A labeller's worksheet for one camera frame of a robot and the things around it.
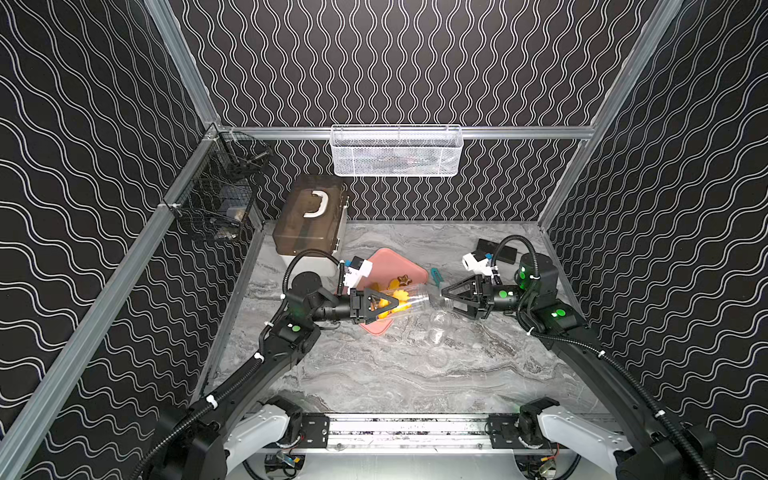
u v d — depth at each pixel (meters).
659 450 0.38
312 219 0.96
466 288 0.61
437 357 0.88
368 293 0.61
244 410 0.51
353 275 0.66
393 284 1.00
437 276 1.03
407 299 0.67
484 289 0.60
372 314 0.62
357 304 0.60
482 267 0.66
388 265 1.07
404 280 1.03
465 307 0.66
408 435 0.76
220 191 0.92
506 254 1.11
